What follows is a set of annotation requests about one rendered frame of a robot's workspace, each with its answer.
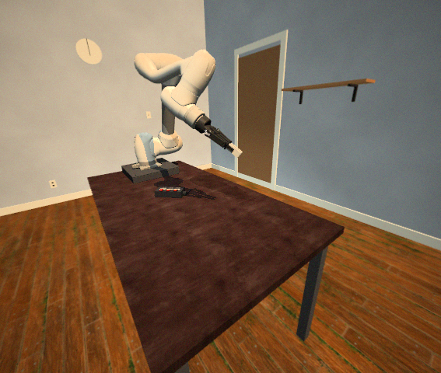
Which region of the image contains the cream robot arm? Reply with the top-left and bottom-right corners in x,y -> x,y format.
132,50 -> 215,170

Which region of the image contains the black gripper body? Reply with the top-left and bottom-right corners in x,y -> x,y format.
195,116 -> 215,134

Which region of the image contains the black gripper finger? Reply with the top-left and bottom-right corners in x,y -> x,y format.
213,126 -> 242,157
205,127 -> 241,158

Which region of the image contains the grey power strip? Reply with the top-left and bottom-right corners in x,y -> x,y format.
155,186 -> 191,198

